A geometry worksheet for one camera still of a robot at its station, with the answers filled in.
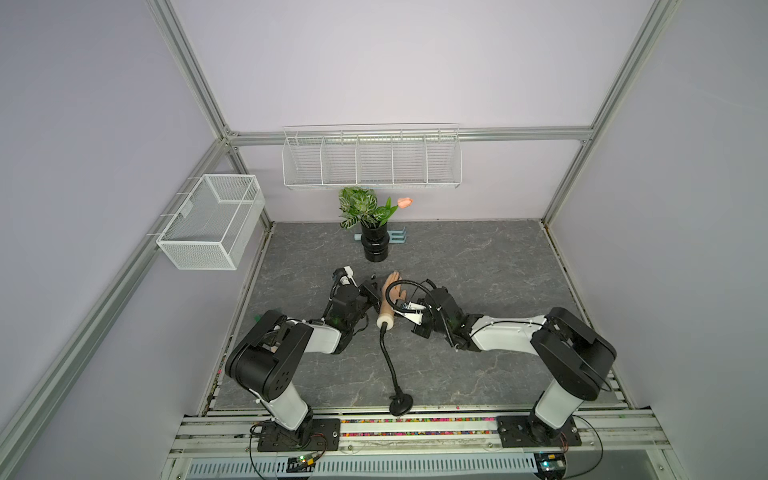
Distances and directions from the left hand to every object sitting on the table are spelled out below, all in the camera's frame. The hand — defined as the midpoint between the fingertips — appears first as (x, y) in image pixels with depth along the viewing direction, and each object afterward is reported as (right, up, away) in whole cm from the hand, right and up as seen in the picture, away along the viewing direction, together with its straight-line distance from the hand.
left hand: (383, 280), depth 91 cm
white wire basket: (-49, +16, -7) cm, 52 cm away
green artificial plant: (-7, +23, -4) cm, 24 cm away
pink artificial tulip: (+6, +24, -2) cm, 25 cm away
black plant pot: (-3, +12, +12) cm, 17 cm away
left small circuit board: (-19, -42, -20) cm, 50 cm away
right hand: (+7, -8, 0) cm, 11 cm away
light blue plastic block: (+3, +15, +26) cm, 30 cm away
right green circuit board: (+42, -43, -19) cm, 63 cm away
